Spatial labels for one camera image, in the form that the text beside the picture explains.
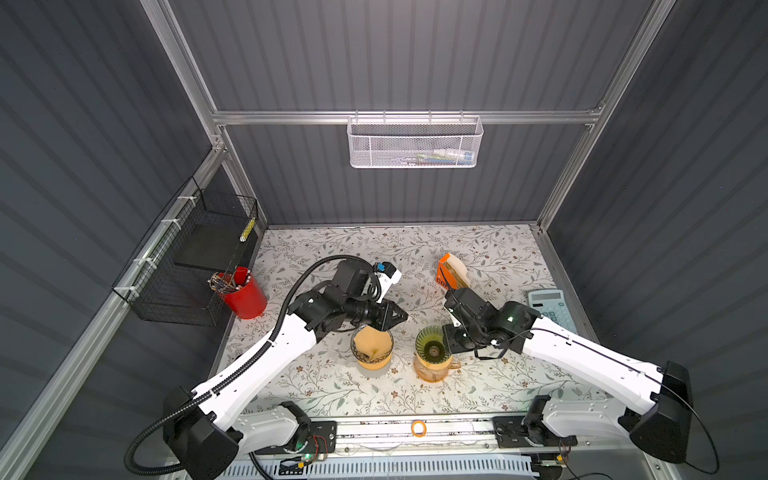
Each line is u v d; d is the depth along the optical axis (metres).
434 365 0.77
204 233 0.79
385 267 0.65
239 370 0.42
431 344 0.78
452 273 0.94
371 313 0.62
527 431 0.66
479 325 0.56
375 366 0.76
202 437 0.37
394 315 0.70
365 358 0.72
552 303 0.96
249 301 0.87
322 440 0.72
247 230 0.81
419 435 0.73
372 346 0.79
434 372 0.84
